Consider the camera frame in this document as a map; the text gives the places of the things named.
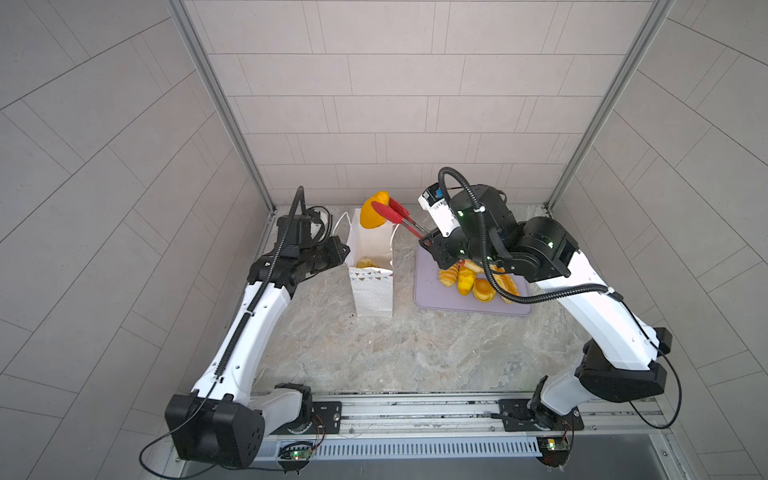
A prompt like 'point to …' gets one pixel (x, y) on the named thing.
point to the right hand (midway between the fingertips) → (422, 240)
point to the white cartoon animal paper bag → (369, 259)
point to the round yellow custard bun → (483, 290)
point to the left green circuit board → (296, 452)
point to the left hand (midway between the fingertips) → (356, 244)
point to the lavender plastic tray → (431, 296)
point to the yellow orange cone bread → (466, 279)
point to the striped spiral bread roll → (448, 277)
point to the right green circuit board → (554, 450)
